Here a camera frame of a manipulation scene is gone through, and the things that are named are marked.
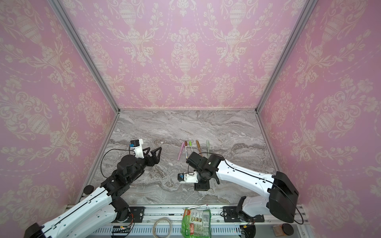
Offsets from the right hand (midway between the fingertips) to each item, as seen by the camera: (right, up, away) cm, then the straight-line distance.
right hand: (198, 181), depth 77 cm
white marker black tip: (-7, +13, +21) cm, 26 cm away
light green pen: (+7, +17, +24) cm, 30 cm away
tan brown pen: (+1, +14, +23) cm, 27 cm away
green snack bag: (-1, -17, -6) cm, 18 cm away
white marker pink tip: (-1, -13, 0) cm, 13 cm away
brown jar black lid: (+36, -15, -14) cm, 41 cm away
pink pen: (-10, +15, +23) cm, 29 cm away
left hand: (-21, +17, 0) cm, 27 cm away
